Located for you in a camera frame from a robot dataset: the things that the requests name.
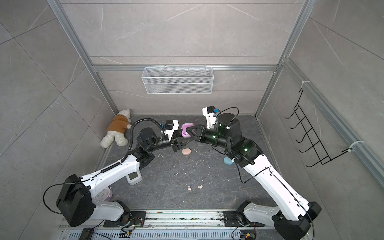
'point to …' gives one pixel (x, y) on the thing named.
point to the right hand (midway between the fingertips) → (186, 129)
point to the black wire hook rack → (318, 149)
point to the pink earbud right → (200, 186)
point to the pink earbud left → (189, 188)
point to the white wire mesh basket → (160, 80)
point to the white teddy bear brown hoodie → (116, 128)
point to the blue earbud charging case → (227, 161)
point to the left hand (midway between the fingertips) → (192, 132)
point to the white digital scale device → (134, 178)
